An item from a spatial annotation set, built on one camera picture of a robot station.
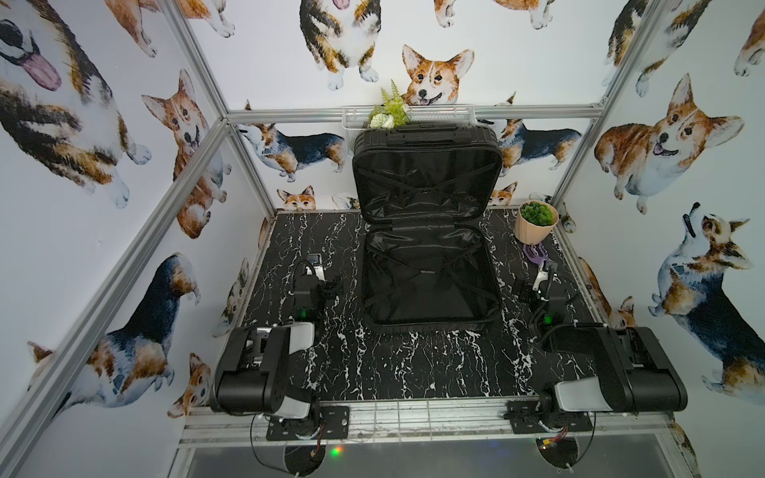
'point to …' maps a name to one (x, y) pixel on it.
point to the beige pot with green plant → (535, 221)
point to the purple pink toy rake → (537, 257)
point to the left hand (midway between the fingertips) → (325, 264)
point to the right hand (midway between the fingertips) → (534, 272)
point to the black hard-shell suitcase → (426, 195)
